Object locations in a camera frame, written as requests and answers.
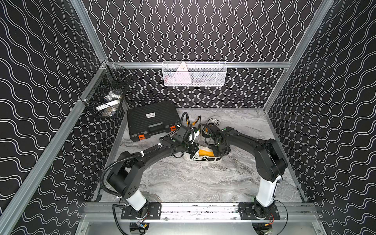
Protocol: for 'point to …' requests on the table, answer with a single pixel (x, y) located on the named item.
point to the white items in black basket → (112, 101)
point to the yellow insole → (203, 152)
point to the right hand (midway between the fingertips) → (220, 154)
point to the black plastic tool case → (148, 120)
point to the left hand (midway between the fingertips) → (198, 146)
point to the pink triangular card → (181, 76)
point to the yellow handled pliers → (194, 123)
